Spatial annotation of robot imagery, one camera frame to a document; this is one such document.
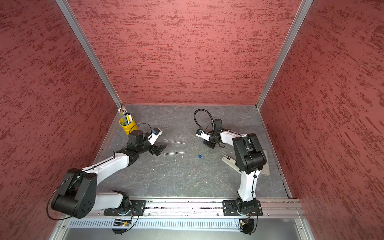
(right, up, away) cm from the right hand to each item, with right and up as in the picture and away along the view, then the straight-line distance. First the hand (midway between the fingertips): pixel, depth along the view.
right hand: (206, 141), depth 100 cm
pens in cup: (-54, +17, -3) cm, 57 cm away
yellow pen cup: (-51, +10, -3) cm, 52 cm away
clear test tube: (-22, 0, 0) cm, 22 cm away
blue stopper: (-2, 0, -1) cm, 3 cm away
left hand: (-29, +1, -11) cm, 31 cm away
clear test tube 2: (-26, -7, -8) cm, 28 cm away
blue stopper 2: (-4, -8, -8) cm, 12 cm away
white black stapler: (+15, -11, -13) cm, 22 cm away
